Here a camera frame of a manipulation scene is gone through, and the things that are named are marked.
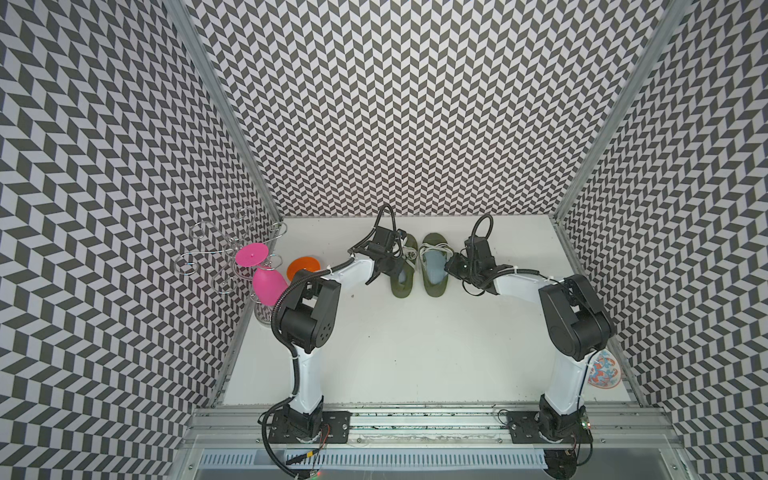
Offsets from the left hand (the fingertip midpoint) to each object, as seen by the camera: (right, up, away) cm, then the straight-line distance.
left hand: (394, 263), depth 100 cm
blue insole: (+15, 0, +6) cm, 16 cm away
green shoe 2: (+14, +7, +3) cm, 16 cm away
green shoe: (+2, -6, -5) cm, 8 cm away
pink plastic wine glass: (-31, -3, -27) cm, 41 cm away
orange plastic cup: (-30, 0, -4) cm, 31 cm away
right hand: (+17, -1, -1) cm, 17 cm away
